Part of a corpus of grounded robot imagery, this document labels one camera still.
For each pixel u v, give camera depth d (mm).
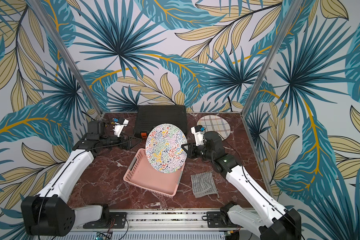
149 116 1099
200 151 640
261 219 394
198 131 649
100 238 712
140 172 902
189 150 695
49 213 379
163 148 772
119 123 684
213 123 1134
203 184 818
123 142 672
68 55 855
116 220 733
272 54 845
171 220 750
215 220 733
